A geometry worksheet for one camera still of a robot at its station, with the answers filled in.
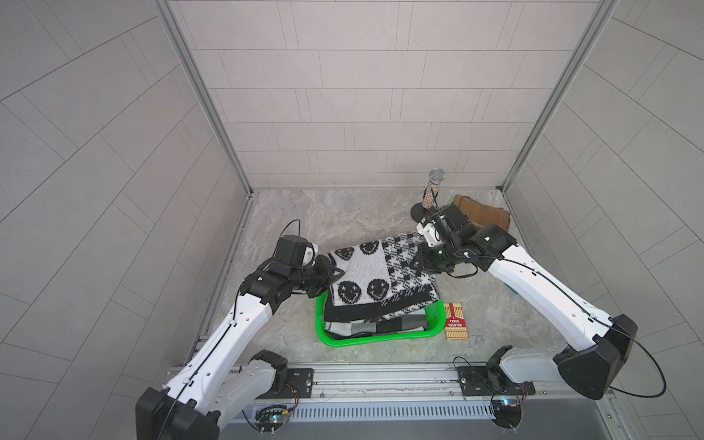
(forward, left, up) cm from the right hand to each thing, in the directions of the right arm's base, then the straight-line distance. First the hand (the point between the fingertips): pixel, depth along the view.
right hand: (409, 265), depth 72 cm
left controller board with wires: (-29, +36, -17) cm, 49 cm away
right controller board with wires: (-31, -21, -22) cm, 44 cm away
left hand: (0, +16, -1) cm, 16 cm away
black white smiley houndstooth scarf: (-3, +8, -2) cm, 9 cm away
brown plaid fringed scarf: (+30, -35, -18) cm, 49 cm away
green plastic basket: (-10, -8, -15) cm, 19 cm away
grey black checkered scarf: (-10, +17, -16) cm, 26 cm away
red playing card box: (-10, -14, -20) cm, 26 cm away
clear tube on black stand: (+26, -11, -6) cm, 29 cm away
